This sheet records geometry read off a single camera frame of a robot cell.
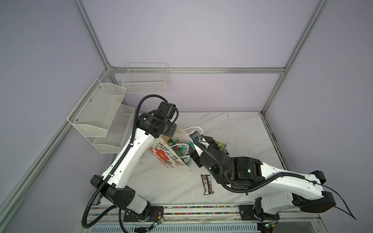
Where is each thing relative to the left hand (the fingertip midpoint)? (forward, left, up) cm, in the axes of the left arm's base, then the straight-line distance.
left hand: (165, 128), depth 72 cm
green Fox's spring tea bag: (+8, -34, -27) cm, 44 cm away
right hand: (-12, -14, +7) cm, 20 cm away
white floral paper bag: (-11, -5, -4) cm, 13 cm away
